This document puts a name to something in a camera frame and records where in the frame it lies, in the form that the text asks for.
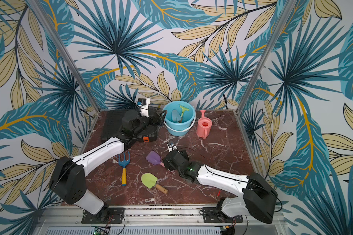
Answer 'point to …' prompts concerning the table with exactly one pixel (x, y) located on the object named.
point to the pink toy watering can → (204, 126)
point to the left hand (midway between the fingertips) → (160, 110)
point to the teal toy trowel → (175, 116)
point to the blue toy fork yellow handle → (124, 163)
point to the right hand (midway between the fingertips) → (171, 154)
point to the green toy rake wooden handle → (183, 109)
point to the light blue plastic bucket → (189, 117)
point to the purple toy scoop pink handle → (154, 158)
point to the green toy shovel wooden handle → (150, 180)
